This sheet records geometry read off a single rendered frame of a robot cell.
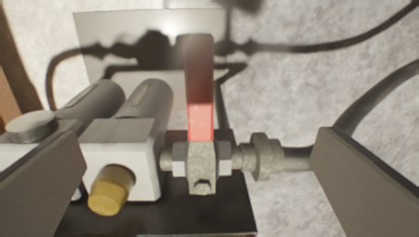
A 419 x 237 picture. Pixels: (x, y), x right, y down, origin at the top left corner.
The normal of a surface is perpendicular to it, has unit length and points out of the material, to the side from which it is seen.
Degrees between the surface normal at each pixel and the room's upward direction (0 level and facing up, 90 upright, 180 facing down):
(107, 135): 90
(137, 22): 0
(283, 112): 0
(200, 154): 0
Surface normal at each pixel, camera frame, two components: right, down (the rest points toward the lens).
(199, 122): 0.04, 0.48
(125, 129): 0.00, -0.88
